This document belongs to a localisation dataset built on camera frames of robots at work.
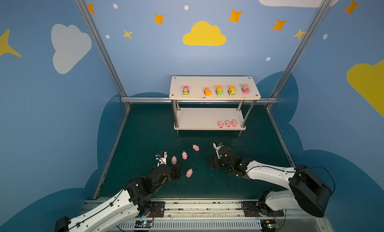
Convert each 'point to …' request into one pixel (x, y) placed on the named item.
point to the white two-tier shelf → (206, 116)
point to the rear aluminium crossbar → (144, 100)
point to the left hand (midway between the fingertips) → (177, 167)
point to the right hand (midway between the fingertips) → (214, 156)
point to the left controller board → (143, 224)
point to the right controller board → (268, 225)
